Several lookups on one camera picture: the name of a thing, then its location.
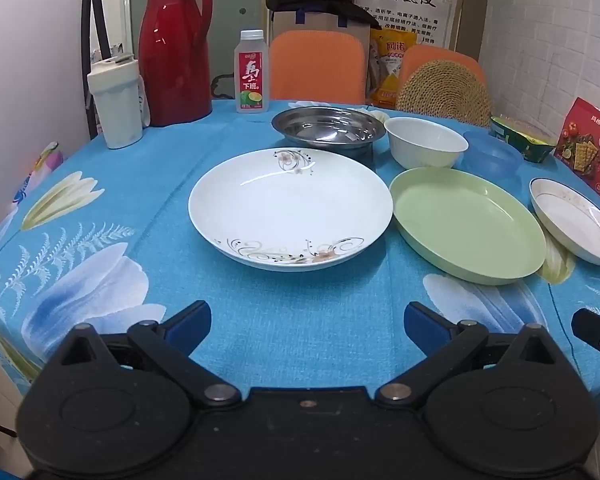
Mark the blue plastic bowl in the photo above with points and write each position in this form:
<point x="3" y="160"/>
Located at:
<point x="495" y="160"/>

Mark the black pipes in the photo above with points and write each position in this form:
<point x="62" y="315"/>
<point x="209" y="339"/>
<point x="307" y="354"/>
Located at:
<point x="100" y="15"/>

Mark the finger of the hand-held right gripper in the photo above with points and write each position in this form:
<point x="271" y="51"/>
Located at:
<point x="592" y="327"/>

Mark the green instant noodle cup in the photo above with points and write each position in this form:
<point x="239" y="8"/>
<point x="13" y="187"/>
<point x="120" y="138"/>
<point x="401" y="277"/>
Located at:
<point x="525" y="142"/>

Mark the small gold-rimmed white plate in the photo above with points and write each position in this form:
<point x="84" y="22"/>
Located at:
<point x="572" y="220"/>

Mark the juice bottle with red label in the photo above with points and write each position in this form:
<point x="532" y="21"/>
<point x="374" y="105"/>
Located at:
<point x="251" y="75"/>

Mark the white bowl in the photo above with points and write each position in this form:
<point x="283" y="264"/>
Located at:
<point x="422" y="147"/>

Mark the woven straw cushion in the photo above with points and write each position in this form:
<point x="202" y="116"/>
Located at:
<point x="445" y="92"/>

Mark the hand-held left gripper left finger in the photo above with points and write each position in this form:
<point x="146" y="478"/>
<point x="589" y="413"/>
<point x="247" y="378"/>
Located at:
<point x="189" y="325"/>

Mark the red thermos jug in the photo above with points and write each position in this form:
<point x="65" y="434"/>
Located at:
<point x="172" y="60"/>

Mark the stainless steel bowl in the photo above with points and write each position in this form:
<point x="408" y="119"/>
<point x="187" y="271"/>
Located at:
<point x="325" y="127"/>

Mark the blue floral tablecloth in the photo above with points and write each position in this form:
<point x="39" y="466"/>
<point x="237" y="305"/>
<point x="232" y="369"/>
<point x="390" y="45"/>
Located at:
<point x="145" y="185"/>

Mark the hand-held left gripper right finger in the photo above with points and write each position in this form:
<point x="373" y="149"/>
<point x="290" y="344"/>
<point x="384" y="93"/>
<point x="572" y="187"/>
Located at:
<point x="424" y="327"/>

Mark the white tumbler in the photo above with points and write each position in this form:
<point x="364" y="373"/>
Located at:
<point x="116" y="105"/>

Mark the light green plate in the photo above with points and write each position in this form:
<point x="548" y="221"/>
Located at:
<point x="467" y="225"/>

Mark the red cracker box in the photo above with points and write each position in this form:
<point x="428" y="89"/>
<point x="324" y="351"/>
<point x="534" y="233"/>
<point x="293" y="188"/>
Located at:
<point x="587" y="155"/>

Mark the orange chair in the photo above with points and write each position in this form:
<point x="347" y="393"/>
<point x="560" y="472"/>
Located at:
<point x="317" y="65"/>
<point x="420" y="57"/>

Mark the white floral plate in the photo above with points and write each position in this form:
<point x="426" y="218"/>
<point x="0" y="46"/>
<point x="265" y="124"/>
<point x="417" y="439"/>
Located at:
<point x="280" y="210"/>

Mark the yellow snack packet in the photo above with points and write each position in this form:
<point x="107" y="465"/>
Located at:
<point x="387" y="70"/>

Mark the cardboard box with black cloth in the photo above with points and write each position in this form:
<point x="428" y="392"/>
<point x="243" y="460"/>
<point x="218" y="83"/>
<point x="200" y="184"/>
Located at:
<point x="325" y="7"/>

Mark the white text wall poster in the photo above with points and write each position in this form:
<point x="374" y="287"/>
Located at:
<point x="430" y="15"/>

